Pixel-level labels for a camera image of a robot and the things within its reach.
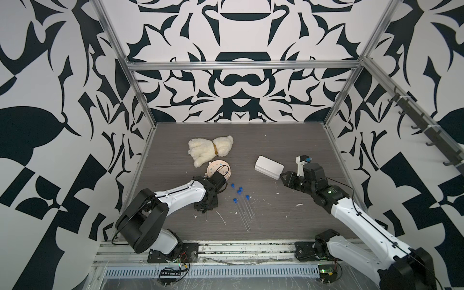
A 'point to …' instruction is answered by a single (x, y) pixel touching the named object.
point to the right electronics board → (328, 272)
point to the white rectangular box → (269, 167)
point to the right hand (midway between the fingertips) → (282, 173)
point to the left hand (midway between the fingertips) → (208, 202)
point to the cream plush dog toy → (203, 150)
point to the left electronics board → (168, 277)
